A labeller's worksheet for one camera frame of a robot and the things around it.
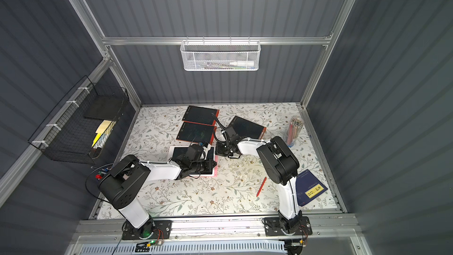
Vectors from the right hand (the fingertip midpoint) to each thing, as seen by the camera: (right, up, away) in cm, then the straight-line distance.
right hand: (216, 151), depth 96 cm
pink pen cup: (-49, -6, -19) cm, 53 cm away
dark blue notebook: (+45, -15, -13) cm, 49 cm away
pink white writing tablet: (-23, -1, +2) cm, 23 cm away
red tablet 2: (+18, +12, +13) cm, 25 cm away
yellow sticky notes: (-47, +13, -23) cm, 54 cm away
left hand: (+2, -7, -6) cm, 9 cm away
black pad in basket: (-51, +23, -15) cm, 58 cm away
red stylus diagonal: (+22, -17, -11) cm, 30 cm away
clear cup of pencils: (+40, +14, -9) cm, 43 cm away
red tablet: (-12, +21, +23) cm, 33 cm away
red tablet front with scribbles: (-14, +10, +11) cm, 21 cm away
